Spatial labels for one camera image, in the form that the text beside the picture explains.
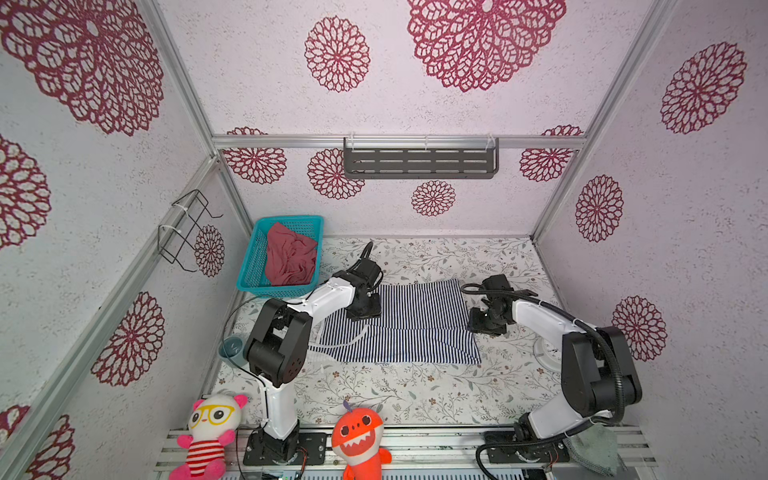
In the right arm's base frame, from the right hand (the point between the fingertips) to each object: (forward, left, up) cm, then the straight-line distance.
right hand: (474, 323), depth 92 cm
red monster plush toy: (-34, +33, +6) cm, 47 cm away
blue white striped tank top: (+2, +16, -4) cm, 17 cm away
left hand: (+1, +32, +1) cm, 32 cm away
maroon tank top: (+27, +65, 0) cm, 70 cm away
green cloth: (-31, -26, -3) cm, 41 cm away
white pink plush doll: (-32, +68, +5) cm, 75 cm away
